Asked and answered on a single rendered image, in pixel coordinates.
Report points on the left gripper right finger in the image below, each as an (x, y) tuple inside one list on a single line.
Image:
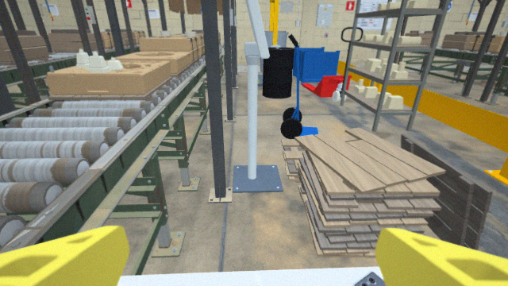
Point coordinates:
[(409, 259)]

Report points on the black drum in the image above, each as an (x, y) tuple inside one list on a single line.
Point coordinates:
[(277, 73)]

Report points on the grey multimeter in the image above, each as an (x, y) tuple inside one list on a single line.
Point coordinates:
[(370, 279)]

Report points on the blue sack truck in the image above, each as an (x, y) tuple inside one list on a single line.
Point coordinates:
[(291, 126)]

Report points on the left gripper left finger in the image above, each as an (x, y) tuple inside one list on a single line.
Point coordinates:
[(91, 258)]

